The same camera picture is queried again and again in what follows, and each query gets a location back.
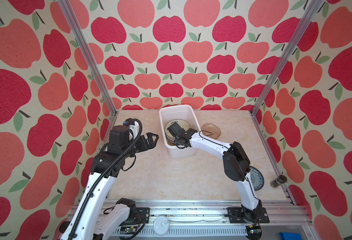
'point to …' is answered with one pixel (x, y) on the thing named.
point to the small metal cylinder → (276, 183)
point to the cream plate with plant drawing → (184, 124)
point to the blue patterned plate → (257, 178)
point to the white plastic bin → (169, 114)
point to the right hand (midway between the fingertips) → (177, 134)
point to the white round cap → (161, 225)
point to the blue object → (289, 236)
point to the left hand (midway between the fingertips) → (154, 139)
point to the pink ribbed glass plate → (210, 130)
